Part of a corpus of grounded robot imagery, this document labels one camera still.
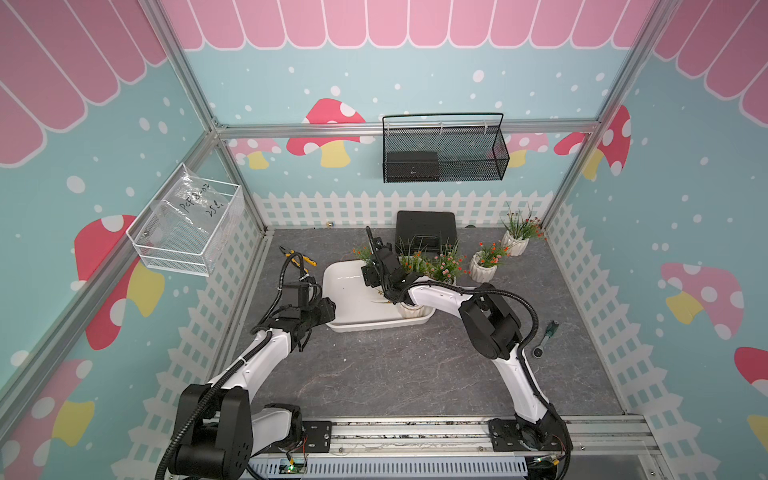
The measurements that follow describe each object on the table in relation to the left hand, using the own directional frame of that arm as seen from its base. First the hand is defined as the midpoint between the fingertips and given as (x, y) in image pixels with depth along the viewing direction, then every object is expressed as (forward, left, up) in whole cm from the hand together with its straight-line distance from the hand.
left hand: (329, 311), depth 89 cm
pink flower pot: (+13, -36, +7) cm, 39 cm away
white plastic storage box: (+4, -8, -3) cm, 10 cm away
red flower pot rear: (+18, -49, 0) cm, 52 cm away
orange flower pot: (+16, -25, +6) cm, 30 cm away
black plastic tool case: (+36, -31, -2) cm, 47 cm away
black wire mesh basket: (+45, -35, +27) cm, 63 cm away
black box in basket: (+33, -24, +28) cm, 50 cm away
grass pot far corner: (+32, -64, +4) cm, 71 cm away
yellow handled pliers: (+28, +21, -7) cm, 36 cm away
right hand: (+17, -12, +1) cm, 21 cm away
